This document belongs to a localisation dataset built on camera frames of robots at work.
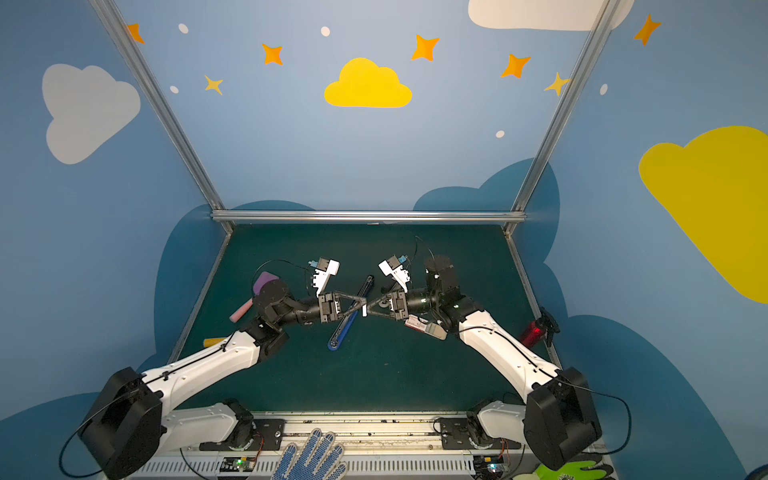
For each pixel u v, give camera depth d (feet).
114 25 2.31
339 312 2.10
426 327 3.05
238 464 2.31
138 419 1.31
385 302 2.22
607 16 2.28
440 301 2.02
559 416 1.32
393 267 2.21
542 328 2.65
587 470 2.22
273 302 1.87
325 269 2.17
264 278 3.42
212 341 2.88
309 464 2.31
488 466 2.32
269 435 2.42
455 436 2.41
